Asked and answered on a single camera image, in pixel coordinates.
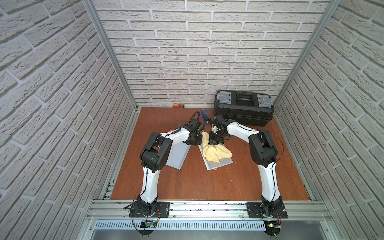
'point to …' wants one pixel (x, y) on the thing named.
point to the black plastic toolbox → (245, 108)
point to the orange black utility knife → (180, 105)
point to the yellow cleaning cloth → (215, 152)
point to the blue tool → (205, 116)
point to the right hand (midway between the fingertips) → (211, 142)
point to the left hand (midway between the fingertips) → (201, 140)
